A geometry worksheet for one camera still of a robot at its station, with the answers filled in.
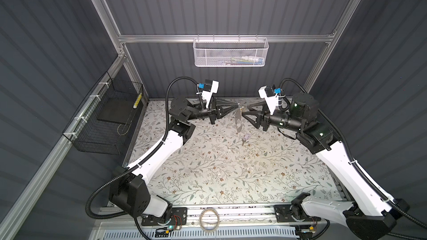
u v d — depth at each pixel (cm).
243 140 99
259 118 53
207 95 53
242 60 94
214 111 53
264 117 52
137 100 81
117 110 75
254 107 61
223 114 58
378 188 40
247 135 102
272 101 52
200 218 72
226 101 57
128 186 41
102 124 72
